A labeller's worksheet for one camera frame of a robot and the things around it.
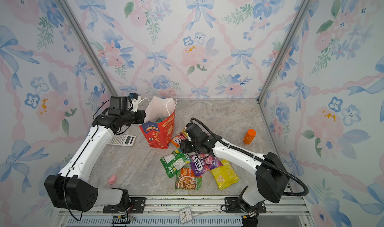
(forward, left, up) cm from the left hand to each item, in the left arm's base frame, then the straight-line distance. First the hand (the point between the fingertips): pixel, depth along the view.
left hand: (145, 112), depth 79 cm
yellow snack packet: (-24, -43, -24) cm, 55 cm away
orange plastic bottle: (-4, -59, -17) cm, 62 cm away
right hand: (-12, -20, -13) cm, 26 cm away
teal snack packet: (+9, -3, -19) cm, 21 cm away
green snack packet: (-18, -14, -22) cm, 32 cm away
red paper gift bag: (-7, -7, -4) cm, 10 cm away
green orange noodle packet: (-26, -21, -25) cm, 42 cm away
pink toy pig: (-27, +18, -24) cm, 41 cm away
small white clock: (-43, -22, -23) cm, 53 cm away
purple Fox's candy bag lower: (-18, -30, -23) cm, 42 cm away
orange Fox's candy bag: (-3, -15, -23) cm, 27 cm away
